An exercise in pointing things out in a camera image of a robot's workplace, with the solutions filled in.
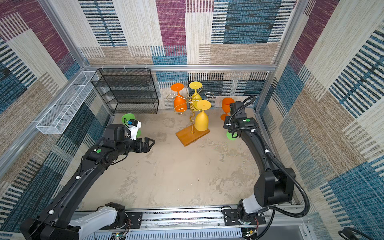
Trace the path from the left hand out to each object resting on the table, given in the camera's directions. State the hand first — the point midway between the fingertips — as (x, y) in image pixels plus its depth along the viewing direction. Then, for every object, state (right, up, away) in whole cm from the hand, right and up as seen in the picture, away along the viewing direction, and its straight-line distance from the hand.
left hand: (147, 138), depth 75 cm
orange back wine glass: (+15, +20, +16) cm, 30 cm away
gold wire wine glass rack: (+20, 0, +31) cm, 37 cm away
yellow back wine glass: (+24, +22, +9) cm, 34 cm away
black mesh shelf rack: (-26, +32, +36) cm, 54 cm away
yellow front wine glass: (+27, +9, +8) cm, 29 cm away
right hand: (+43, +7, +9) cm, 45 cm away
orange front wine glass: (+46, +23, +34) cm, 61 cm away
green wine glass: (-19, +12, +22) cm, 31 cm away
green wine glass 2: (+46, 0, +21) cm, 50 cm away
